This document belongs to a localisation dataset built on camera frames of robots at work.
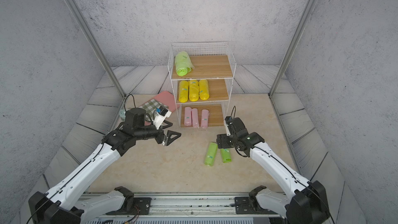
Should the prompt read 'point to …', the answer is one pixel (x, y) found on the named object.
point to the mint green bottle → (122, 114)
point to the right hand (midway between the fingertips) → (225, 139)
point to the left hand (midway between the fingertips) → (177, 130)
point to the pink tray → (166, 98)
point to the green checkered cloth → (150, 107)
